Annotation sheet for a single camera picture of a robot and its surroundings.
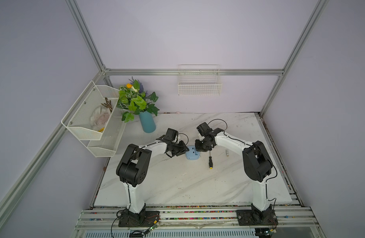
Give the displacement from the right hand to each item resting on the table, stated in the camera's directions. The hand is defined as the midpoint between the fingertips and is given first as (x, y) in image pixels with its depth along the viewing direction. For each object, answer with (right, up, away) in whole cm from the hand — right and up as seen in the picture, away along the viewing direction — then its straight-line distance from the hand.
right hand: (197, 150), depth 95 cm
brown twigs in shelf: (-52, +28, -13) cm, 60 cm away
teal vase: (-36, +19, +10) cm, 42 cm away
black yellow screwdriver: (+8, -7, -2) cm, 11 cm away
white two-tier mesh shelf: (-55, +19, -19) cm, 61 cm away
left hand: (-6, +1, 0) cm, 6 cm away
